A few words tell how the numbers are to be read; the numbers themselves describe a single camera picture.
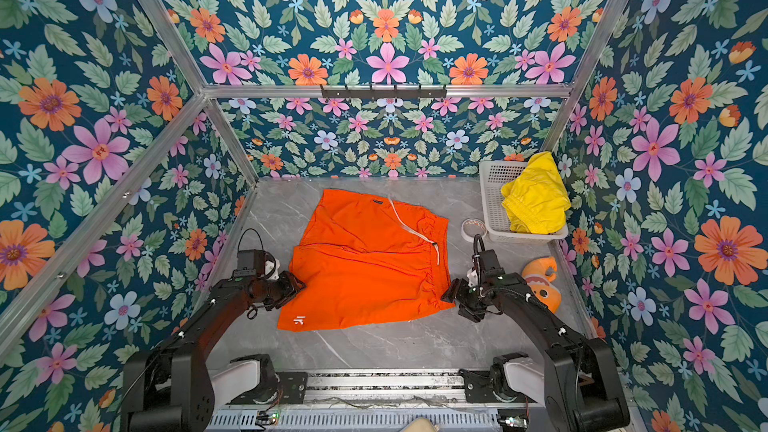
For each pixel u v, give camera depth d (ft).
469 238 3.33
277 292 2.53
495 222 3.47
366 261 3.14
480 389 2.40
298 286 2.81
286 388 2.41
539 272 2.95
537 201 3.20
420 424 2.14
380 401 2.36
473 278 2.60
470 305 2.44
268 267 2.42
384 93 3.05
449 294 2.55
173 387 1.33
